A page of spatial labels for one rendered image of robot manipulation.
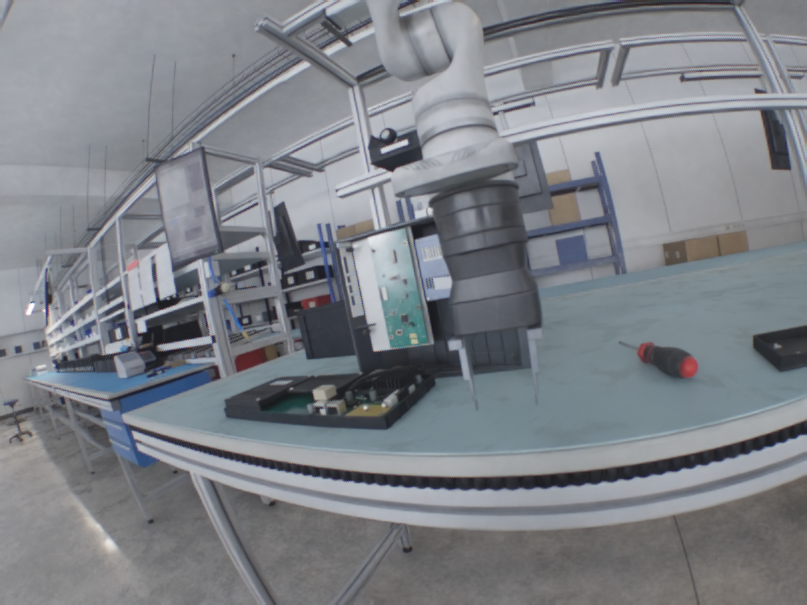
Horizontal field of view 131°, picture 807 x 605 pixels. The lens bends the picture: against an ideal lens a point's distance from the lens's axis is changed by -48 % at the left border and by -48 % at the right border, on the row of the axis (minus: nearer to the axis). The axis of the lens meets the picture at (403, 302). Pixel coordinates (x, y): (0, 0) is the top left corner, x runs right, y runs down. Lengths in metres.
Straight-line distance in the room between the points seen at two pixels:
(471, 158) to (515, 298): 0.11
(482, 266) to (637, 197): 4.48
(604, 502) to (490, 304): 0.19
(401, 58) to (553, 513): 0.41
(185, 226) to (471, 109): 1.57
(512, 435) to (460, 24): 0.35
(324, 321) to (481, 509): 0.59
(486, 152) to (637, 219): 4.48
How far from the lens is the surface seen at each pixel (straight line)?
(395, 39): 0.35
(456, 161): 0.24
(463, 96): 0.31
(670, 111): 1.19
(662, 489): 0.30
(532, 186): 2.31
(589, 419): 0.29
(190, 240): 1.74
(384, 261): 0.48
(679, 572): 1.49
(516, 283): 0.28
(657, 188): 4.83
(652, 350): 0.38
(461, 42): 0.33
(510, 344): 0.45
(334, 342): 0.79
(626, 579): 1.46
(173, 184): 1.80
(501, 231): 0.27
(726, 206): 5.21
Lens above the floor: 1.13
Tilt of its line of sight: 3 degrees down
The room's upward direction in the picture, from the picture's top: 11 degrees counter-clockwise
